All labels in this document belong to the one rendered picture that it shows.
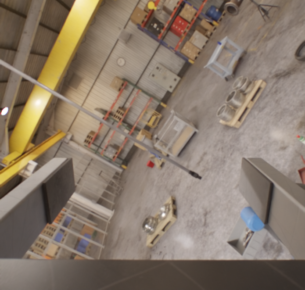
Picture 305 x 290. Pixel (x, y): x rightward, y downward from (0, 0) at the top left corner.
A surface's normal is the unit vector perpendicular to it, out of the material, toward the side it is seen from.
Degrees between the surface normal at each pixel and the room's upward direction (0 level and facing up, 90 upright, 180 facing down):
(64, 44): 90
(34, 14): 90
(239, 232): 90
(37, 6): 90
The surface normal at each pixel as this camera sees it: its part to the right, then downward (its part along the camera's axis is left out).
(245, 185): -1.00, 0.00
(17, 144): 0.04, 0.27
